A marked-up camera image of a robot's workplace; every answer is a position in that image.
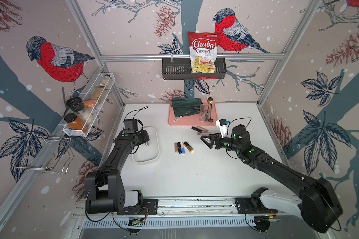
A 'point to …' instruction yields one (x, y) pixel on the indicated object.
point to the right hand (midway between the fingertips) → (205, 136)
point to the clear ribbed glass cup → (204, 111)
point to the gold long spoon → (210, 100)
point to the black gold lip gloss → (199, 129)
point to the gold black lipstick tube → (187, 146)
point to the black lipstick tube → (179, 147)
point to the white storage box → (150, 154)
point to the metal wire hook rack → (48, 153)
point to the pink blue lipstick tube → (182, 148)
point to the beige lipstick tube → (176, 147)
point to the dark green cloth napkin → (182, 105)
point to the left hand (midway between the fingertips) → (148, 133)
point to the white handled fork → (187, 112)
